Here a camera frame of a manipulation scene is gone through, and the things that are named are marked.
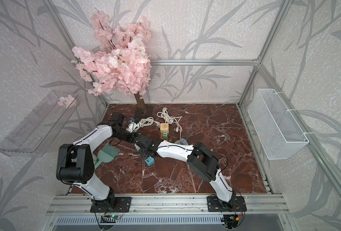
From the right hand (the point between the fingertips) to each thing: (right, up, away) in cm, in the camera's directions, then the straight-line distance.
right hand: (144, 150), depth 88 cm
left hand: (-3, +6, +2) cm, 7 cm away
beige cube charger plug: (+12, +14, +8) cm, 20 cm away
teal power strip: (+4, -6, -2) cm, 7 cm away
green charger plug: (+13, +9, +6) cm, 16 cm away
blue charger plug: (+24, +5, +3) cm, 25 cm away
